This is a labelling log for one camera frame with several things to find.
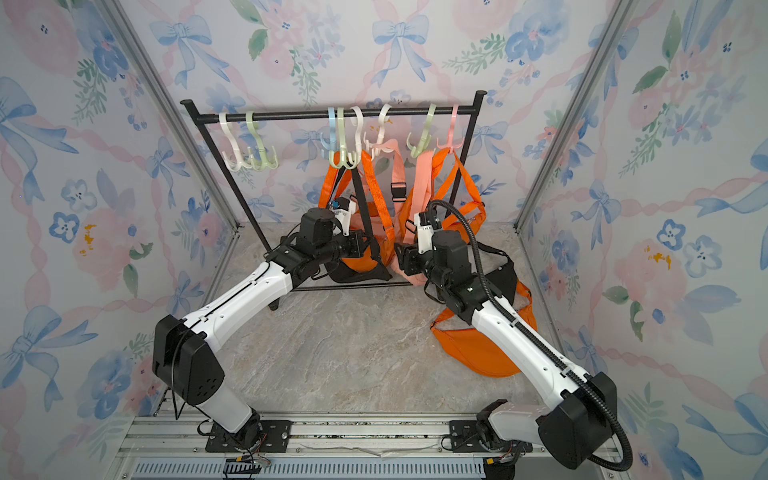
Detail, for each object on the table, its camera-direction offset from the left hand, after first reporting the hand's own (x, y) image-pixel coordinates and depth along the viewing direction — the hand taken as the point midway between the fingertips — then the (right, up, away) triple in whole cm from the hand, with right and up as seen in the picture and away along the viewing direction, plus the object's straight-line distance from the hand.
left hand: (376, 235), depth 78 cm
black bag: (-12, -11, +17) cm, 24 cm away
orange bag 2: (+27, +6, +7) cm, 29 cm away
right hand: (+8, -2, -3) cm, 9 cm away
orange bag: (0, +6, 0) cm, 6 cm away
